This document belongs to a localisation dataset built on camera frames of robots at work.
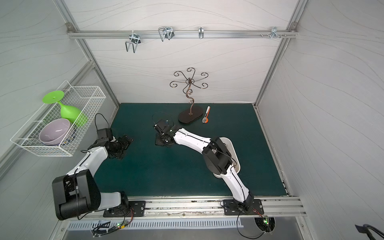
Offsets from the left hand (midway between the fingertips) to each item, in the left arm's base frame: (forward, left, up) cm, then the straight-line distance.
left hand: (130, 144), depth 88 cm
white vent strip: (-40, +8, -9) cm, 41 cm away
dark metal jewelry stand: (+28, -33, -7) cm, 44 cm away
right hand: (+3, -16, 0) cm, 16 cm away
